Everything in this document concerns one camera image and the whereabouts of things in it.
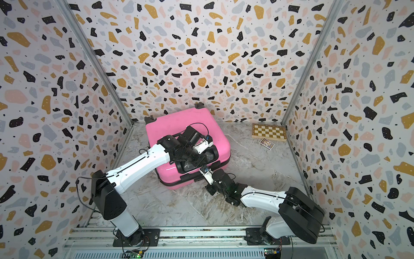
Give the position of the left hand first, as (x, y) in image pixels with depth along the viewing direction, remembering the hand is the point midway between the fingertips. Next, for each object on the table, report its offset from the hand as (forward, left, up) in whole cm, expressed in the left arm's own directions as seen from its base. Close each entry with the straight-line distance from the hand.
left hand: (206, 158), depth 79 cm
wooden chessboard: (+32, -43, -17) cm, 57 cm away
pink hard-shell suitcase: (-8, +18, -1) cm, 20 cm away
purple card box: (+23, -40, -19) cm, 50 cm away
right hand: (-6, +1, -10) cm, 12 cm away
